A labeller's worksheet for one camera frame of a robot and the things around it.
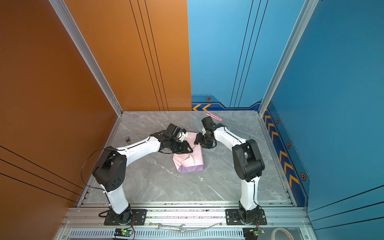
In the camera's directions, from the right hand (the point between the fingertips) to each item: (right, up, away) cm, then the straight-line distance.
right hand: (196, 144), depth 94 cm
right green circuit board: (+26, -40, -23) cm, 53 cm away
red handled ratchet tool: (-48, +2, +8) cm, 48 cm away
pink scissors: (+14, +20, +26) cm, 35 cm away
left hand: (-2, -3, -6) cm, 7 cm away
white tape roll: (+36, -38, -26) cm, 58 cm away
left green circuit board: (-33, -39, -23) cm, 56 cm away
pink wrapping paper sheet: (-2, -8, -11) cm, 14 cm away
